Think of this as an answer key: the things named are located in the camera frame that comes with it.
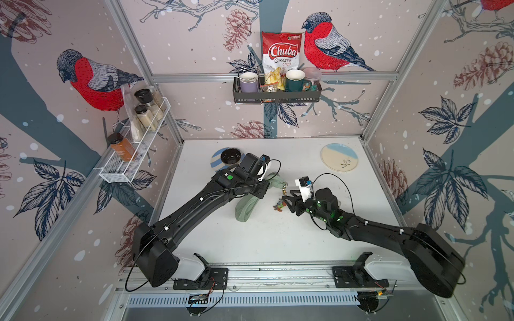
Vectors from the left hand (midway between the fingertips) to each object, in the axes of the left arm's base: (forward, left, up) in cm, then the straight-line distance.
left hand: (268, 181), depth 77 cm
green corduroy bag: (-9, +8, -3) cm, 13 cm away
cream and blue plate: (+29, -42, -21) cm, 55 cm away
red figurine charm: (-1, -6, -18) cm, 19 cm away
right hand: (-1, -8, -8) cm, 12 cm away
